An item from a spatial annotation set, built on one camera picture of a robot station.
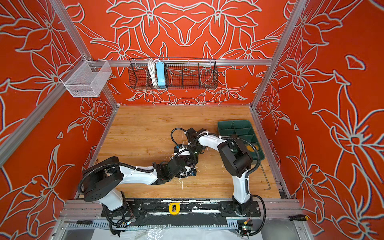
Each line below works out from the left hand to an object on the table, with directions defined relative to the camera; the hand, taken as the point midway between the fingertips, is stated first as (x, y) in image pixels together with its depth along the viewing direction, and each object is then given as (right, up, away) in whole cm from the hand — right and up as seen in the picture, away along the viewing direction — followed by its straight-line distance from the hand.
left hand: (183, 158), depth 87 cm
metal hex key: (+48, -10, -4) cm, 49 cm away
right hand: (+2, -3, 0) cm, 4 cm away
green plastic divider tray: (+40, +17, +10) cm, 44 cm away
